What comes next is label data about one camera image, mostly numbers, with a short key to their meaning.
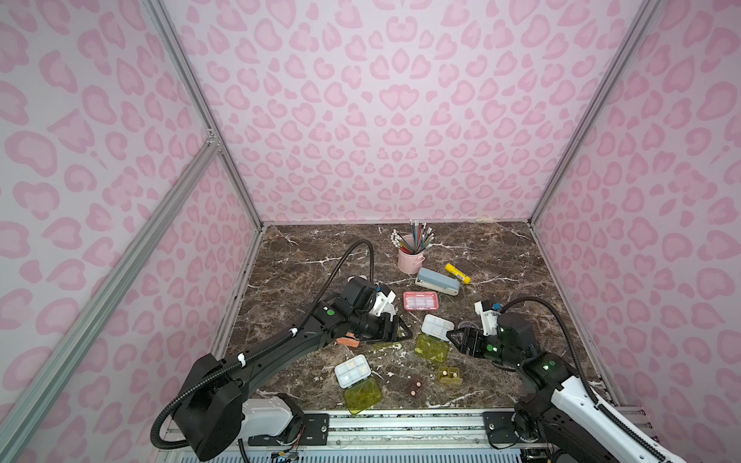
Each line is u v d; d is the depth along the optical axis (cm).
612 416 47
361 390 80
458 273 103
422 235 98
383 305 72
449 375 82
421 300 97
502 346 65
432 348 87
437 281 98
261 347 47
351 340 68
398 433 74
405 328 71
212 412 40
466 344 70
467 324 90
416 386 80
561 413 54
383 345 88
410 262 98
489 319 72
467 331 70
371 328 67
